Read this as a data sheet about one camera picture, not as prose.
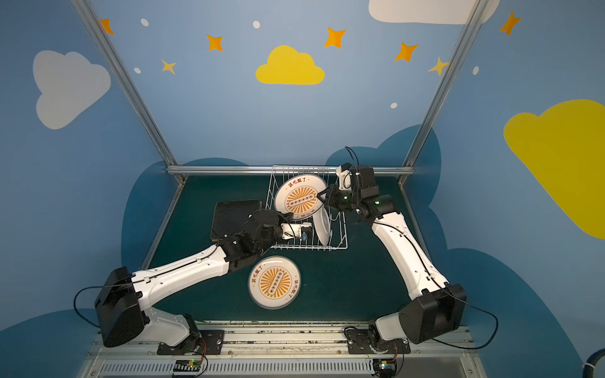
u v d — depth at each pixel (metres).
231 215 1.08
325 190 0.74
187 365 0.73
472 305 0.38
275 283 0.86
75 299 0.43
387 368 0.73
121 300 0.40
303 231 0.65
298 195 0.82
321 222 0.88
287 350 0.73
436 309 0.40
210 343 0.73
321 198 0.74
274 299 0.83
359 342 0.74
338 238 0.93
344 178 0.66
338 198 0.67
